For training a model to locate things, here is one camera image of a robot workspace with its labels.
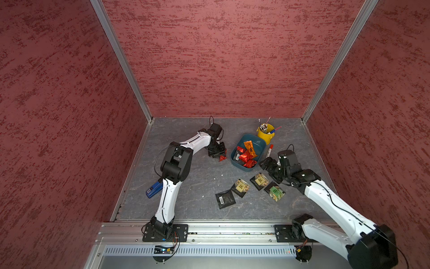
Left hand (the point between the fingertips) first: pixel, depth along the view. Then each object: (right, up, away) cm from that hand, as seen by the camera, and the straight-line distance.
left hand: (223, 157), depth 98 cm
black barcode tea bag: (+1, -20, -13) cm, 24 cm away
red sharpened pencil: (+33, +24, +20) cm, 46 cm away
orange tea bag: (+17, +5, +5) cm, 19 cm away
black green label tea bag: (+28, -17, -12) cm, 35 cm away
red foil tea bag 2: (+13, +1, -4) cm, 14 cm away
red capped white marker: (+29, +3, +4) cm, 30 cm away
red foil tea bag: (-1, 0, -1) cm, 2 cm away
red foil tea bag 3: (+16, -3, -5) cm, 17 cm away
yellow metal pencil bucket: (+27, +12, +2) cm, 30 cm away
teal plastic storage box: (+23, +8, +8) cm, 26 cm away
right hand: (+19, -4, -16) cm, 25 cm away
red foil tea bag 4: (+10, +5, +1) cm, 12 cm away
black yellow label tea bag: (+9, -15, -11) cm, 20 cm away
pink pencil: (+41, +19, +19) cm, 49 cm away
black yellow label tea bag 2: (+20, -12, -8) cm, 25 cm away
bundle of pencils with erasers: (+23, +18, -5) cm, 30 cm away
